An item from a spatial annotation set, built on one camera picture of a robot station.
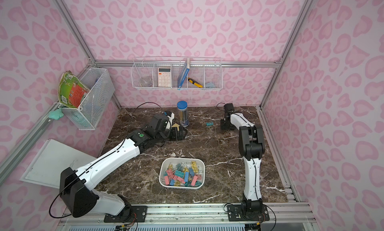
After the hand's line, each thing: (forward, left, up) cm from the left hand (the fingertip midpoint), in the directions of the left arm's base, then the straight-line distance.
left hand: (181, 129), depth 78 cm
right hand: (+19, -28, -22) cm, 41 cm away
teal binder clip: (+20, -17, -22) cm, 34 cm away
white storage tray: (-17, 0, -18) cm, 25 cm away
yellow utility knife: (+35, -7, +3) cm, 36 cm away
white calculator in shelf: (+34, +12, +6) cm, 37 cm away
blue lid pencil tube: (+20, +1, -5) cm, 21 cm away
